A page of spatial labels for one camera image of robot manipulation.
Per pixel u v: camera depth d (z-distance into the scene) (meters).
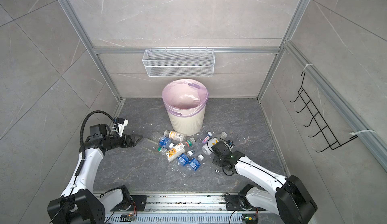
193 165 0.80
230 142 0.78
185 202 0.75
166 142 0.89
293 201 0.39
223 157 0.65
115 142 0.68
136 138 0.74
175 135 0.93
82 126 0.56
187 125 1.07
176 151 0.86
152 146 0.92
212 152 0.86
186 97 0.98
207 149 0.86
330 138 0.61
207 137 0.92
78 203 0.39
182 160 0.82
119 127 0.70
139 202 0.73
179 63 1.00
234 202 0.73
